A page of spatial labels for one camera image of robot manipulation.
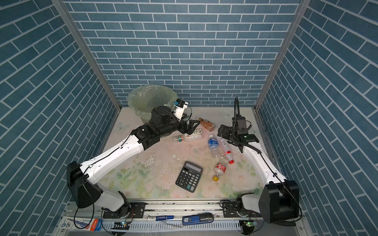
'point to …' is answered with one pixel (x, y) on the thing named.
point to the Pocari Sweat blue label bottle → (213, 143)
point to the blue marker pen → (157, 218)
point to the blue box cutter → (199, 218)
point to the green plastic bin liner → (142, 100)
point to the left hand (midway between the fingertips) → (194, 119)
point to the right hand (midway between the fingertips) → (224, 129)
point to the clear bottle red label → (227, 152)
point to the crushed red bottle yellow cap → (220, 169)
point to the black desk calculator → (189, 176)
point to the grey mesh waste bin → (143, 99)
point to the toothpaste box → (87, 224)
